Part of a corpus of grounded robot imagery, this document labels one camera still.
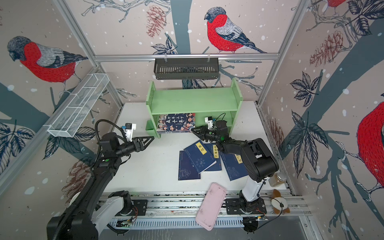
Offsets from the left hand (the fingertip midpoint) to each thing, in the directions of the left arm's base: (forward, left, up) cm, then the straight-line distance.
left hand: (149, 139), depth 75 cm
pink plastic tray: (-27, -31, -20) cm, 46 cm away
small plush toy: (-27, -65, -19) cm, 73 cm away
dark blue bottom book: (-9, -19, -21) cm, 30 cm away
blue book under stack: (+5, -35, -21) cm, 41 cm away
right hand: (+8, -21, -7) cm, 24 cm away
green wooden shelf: (+14, -16, +6) cm, 22 cm away
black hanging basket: (+55, -17, +6) cm, 58 cm away
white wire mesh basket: (+15, +39, +9) cm, 42 cm away
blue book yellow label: (-1, -26, -20) cm, 33 cm away
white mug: (-25, +33, -12) cm, 43 cm away
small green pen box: (+20, +8, -19) cm, 29 cm away
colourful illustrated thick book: (+16, -12, -7) cm, 21 cm away
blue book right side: (-6, -47, -22) cm, 52 cm away
